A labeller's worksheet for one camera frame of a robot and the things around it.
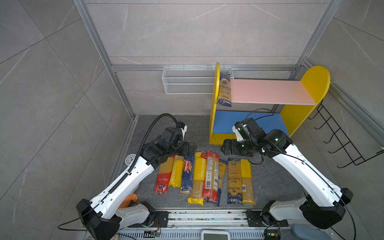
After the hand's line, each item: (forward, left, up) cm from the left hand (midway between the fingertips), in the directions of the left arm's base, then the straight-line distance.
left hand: (188, 141), depth 72 cm
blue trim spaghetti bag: (-9, -19, -24) cm, 32 cm away
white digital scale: (-36, -11, -22) cm, 44 cm away
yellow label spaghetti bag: (-9, +9, -25) cm, 28 cm away
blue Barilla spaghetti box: (-8, +1, -20) cm, 22 cm away
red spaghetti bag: (-13, +16, -24) cm, 31 cm away
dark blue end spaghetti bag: (-18, -24, -23) cm, 38 cm away
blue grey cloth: (-37, -54, -22) cm, 69 cm away
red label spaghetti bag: (-15, -11, -19) cm, 27 cm away
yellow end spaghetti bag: (-13, -33, -24) cm, 43 cm away
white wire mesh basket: (+49, +1, +3) cm, 49 cm away
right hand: (-5, -19, 0) cm, 19 cm away
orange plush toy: (-21, +32, -22) cm, 44 cm away
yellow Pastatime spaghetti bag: (-19, -4, -21) cm, 29 cm away
